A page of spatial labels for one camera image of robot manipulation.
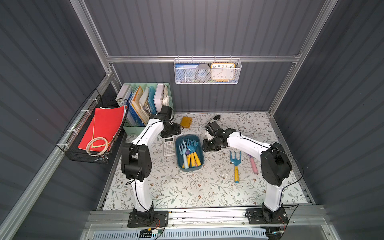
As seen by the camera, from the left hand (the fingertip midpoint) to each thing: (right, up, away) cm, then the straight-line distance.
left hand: (174, 132), depth 94 cm
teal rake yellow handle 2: (+15, -17, -3) cm, 22 cm away
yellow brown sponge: (+6, +7, +19) cm, 22 cm away
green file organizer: (-20, +21, +5) cm, 30 cm away
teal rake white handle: (+6, -12, 0) cm, 14 cm away
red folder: (-32, +5, -19) cm, 37 cm away
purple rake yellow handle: (+9, -13, 0) cm, 15 cm away
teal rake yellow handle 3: (+39, -19, -1) cm, 43 cm away
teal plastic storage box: (+3, -4, +6) cm, 8 cm away
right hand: (+21, -9, -3) cm, 23 cm away
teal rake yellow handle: (+12, -17, -4) cm, 21 cm away
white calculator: (-4, -10, +6) cm, 12 cm away
